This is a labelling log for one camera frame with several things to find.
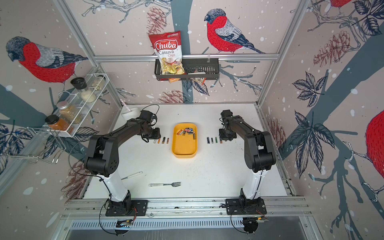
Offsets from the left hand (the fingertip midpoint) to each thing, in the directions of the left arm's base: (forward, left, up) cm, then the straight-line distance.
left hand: (160, 132), depth 96 cm
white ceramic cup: (+9, +18, +8) cm, 22 cm away
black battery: (-2, -34, -6) cm, 35 cm away
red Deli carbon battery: (+4, -11, -6) cm, 13 cm away
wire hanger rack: (-24, +40, +30) cm, 56 cm away
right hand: (-1, -43, -3) cm, 43 cm away
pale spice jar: (+16, +33, +29) cm, 47 cm away
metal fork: (-30, -12, -6) cm, 33 cm away
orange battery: (-3, +2, -6) cm, 6 cm away
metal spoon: (-25, +13, -6) cm, 29 cm away
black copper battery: (-3, -40, -5) cm, 41 cm away
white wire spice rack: (+2, +40, +28) cm, 49 cm away
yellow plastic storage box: (-2, -16, -6) cm, 17 cm away
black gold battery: (0, -1, -6) cm, 6 cm away
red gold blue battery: (-2, -4, -7) cm, 8 cm away
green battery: (-1, -37, -6) cm, 38 cm away
